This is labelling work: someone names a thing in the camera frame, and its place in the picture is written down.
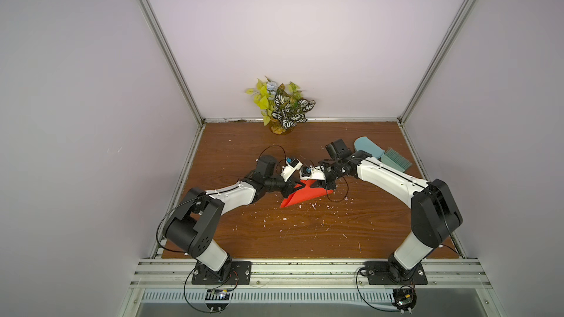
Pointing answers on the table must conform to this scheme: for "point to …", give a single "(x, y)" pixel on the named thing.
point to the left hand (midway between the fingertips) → (305, 185)
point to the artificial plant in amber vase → (283, 108)
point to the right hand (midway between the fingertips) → (312, 173)
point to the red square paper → (304, 193)
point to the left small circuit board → (217, 300)
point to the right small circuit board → (405, 298)
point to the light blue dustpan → (364, 144)
